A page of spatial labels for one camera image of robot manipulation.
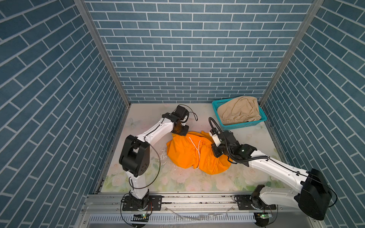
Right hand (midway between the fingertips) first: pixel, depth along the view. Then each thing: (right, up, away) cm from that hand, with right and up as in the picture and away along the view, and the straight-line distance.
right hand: (210, 142), depth 82 cm
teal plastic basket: (+9, +26, +28) cm, 40 cm away
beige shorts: (+26, +21, +27) cm, 43 cm away
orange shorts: (-9, -6, +5) cm, 12 cm away
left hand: (-16, +6, +8) cm, 19 cm away
